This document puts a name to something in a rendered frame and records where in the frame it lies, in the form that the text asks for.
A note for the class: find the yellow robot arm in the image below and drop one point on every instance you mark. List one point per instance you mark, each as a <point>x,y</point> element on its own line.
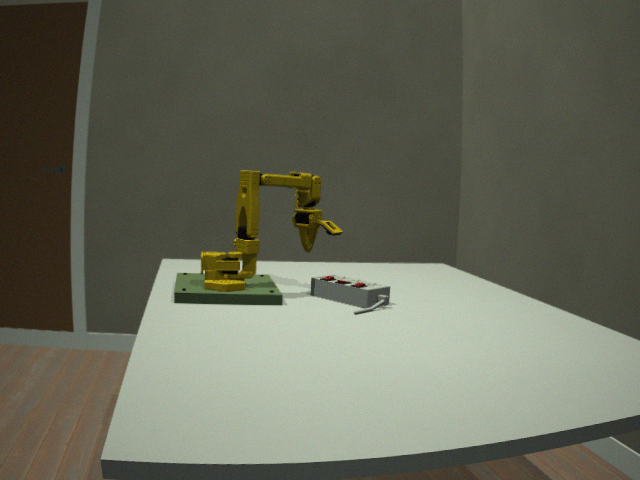
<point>216,264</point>

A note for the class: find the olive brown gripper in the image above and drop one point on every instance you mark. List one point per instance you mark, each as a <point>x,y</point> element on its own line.
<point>308,220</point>

